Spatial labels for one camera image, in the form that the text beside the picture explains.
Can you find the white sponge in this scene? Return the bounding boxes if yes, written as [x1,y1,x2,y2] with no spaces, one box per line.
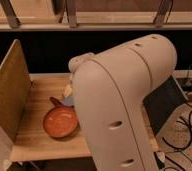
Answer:
[63,84,73,97]

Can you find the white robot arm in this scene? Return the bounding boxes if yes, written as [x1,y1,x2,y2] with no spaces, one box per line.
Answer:
[69,34,177,171]

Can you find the blue-grey small cloth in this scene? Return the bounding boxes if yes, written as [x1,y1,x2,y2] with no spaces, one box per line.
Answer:
[62,96,74,106]

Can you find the right dark side board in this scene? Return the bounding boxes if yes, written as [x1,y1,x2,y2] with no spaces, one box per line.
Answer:
[143,76,187,135]

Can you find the left wooden side board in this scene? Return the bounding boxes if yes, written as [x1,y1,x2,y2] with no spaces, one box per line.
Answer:
[0,39,31,141]

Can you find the black floor cables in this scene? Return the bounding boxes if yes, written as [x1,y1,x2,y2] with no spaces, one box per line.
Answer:
[160,56,192,171]

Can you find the wooden shelf rail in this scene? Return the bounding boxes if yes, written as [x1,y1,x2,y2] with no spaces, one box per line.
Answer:
[0,0,192,31]

